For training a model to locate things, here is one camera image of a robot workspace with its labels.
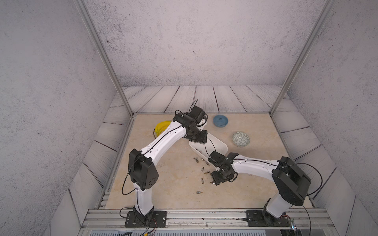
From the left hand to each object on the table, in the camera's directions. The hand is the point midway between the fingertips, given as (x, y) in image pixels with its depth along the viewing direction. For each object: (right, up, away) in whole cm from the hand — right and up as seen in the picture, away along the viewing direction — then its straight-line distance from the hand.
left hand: (206, 141), depth 81 cm
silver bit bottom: (-4, -28, 0) cm, 28 cm away
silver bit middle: (-1, -18, +11) cm, 21 cm away
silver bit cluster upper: (-5, -13, +13) cm, 19 cm away
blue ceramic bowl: (+14, +12, +34) cm, 38 cm away
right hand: (+8, -23, +4) cm, 25 cm away
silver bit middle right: (+1, -20, +8) cm, 22 cm away
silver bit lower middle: (-2, -24, +6) cm, 25 cm away
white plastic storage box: (+3, -2, +3) cm, 5 cm away
